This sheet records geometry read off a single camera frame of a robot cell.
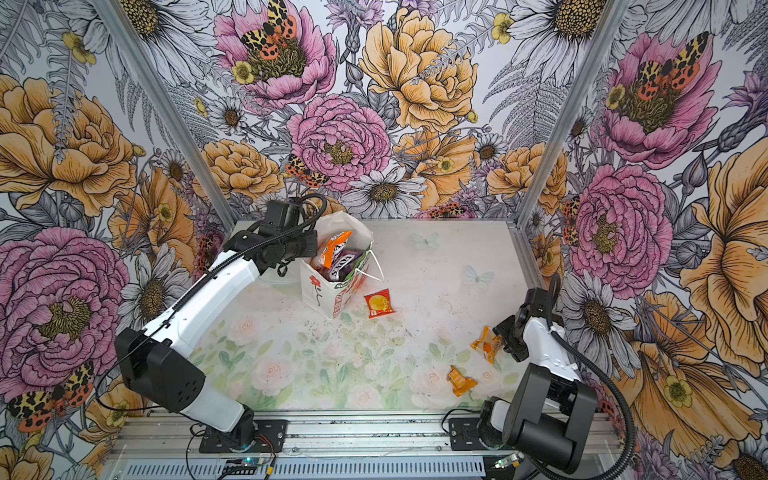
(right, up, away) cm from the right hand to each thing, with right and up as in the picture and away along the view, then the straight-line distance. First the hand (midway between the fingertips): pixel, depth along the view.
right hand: (501, 346), depth 85 cm
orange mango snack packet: (-46, +28, -3) cm, 54 cm away
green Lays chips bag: (-39, +24, -2) cm, 46 cm away
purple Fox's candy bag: (-44, +23, -4) cm, 50 cm away
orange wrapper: (-3, 0, +3) cm, 4 cm away
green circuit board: (-66, -24, -13) cm, 72 cm away
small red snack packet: (-35, +9, +12) cm, 38 cm away
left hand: (-53, +27, -3) cm, 59 cm away
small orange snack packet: (-12, -9, -4) cm, 16 cm away
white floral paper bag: (-51, +15, -1) cm, 53 cm away
